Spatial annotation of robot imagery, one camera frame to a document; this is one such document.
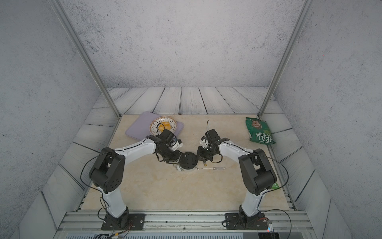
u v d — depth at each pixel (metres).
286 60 0.89
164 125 1.08
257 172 0.48
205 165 0.93
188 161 0.90
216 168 0.91
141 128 1.11
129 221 0.71
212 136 0.76
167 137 0.77
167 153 0.78
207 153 0.80
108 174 0.49
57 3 0.70
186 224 0.73
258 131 1.07
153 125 1.12
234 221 0.73
